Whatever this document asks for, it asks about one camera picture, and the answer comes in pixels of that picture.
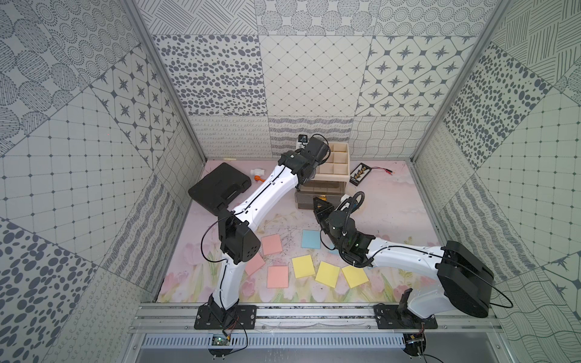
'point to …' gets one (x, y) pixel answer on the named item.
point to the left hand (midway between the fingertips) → (309, 168)
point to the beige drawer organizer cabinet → (330, 178)
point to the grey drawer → (305, 199)
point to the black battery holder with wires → (361, 172)
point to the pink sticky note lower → (278, 277)
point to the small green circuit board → (219, 340)
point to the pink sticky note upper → (271, 244)
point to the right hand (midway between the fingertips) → (310, 201)
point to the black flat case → (219, 187)
